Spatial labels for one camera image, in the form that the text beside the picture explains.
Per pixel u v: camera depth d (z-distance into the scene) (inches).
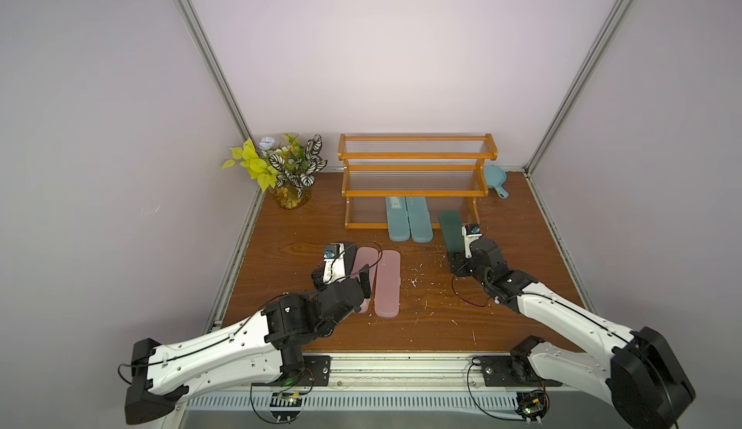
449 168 39.8
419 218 39.5
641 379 15.8
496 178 46.6
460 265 29.3
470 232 29.6
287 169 34.7
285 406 28.4
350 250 37.6
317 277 25.2
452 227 36.5
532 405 27.5
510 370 26.2
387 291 33.8
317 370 29.2
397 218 39.8
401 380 28.6
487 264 24.4
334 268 23.7
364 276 27.0
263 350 18.2
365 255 37.6
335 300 19.4
